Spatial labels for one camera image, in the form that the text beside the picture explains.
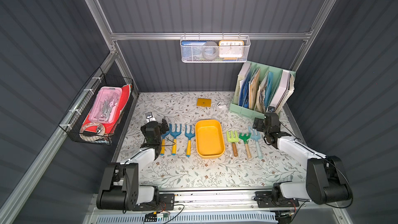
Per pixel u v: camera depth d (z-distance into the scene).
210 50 0.87
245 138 0.96
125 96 0.77
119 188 0.42
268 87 0.91
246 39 0.89
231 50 0.89
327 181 0.83
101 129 0.67
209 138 0.97
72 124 0.61
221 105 1.12
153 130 0.67
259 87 0.91
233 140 0.94
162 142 0.93
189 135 0.96
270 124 0.69
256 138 0.96
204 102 1.13
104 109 0.71
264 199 0.74
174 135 0.97
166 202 0.73
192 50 0.84
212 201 0.75
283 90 0.88
